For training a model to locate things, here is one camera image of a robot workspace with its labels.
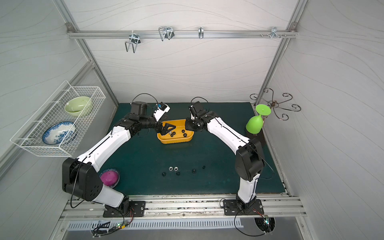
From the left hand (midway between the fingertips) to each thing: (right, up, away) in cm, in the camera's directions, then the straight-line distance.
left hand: (170, 121), depth 80 cm
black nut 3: (+5, -8, +24) cm, 26 cm away
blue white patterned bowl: (-46, -5, -16) cm, 49 cm away
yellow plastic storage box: (+2, -10, +23) cm, 25 cm away
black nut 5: (-5, -31, +6) cm, 32 cm away
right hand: (+8, -3, +7) cm, 11 cm away
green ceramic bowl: (-44, +7, -8) cm, 45 cm away
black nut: (-1, -9, +22) cm, 24 cm away
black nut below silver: (+4, -30, +5) cm, 31 cm away
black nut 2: (-3, -11, +22) cm, 24 cm away
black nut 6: (+12, -30, +6) cm, 33 cm away
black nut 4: (+6, -10, +22) cm, 25 cm away
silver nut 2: (+2, -28, +6) cm, 29 cm away
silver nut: (-1, -28, +6) cm, 29 cm away
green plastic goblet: (+45, -1, -2) cm, 45 cm away
